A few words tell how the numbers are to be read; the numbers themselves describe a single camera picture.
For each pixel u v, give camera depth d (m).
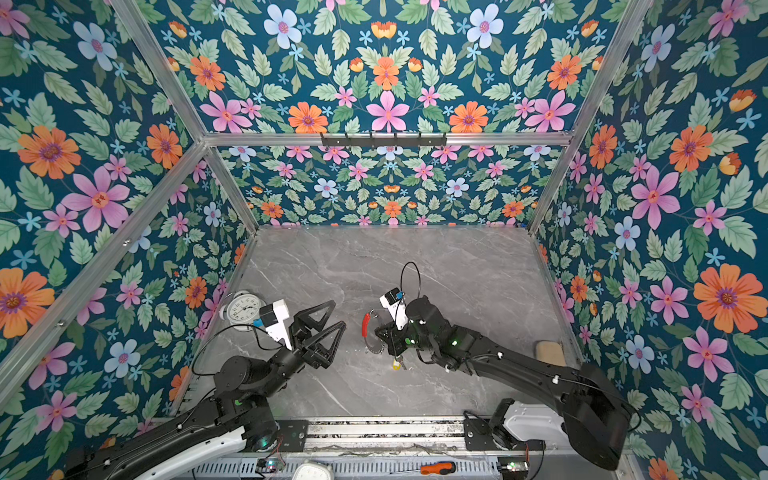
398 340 0.66
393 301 0.67
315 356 0.52
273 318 0.52
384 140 0.93
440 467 0.68
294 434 0.74
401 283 1.05
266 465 0.70
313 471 0.67
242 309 0.93
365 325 0.78
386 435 0.75
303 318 0.62
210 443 0.58
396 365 0.86
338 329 0.55
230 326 0.93
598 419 0.40
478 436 0.73
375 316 0.75
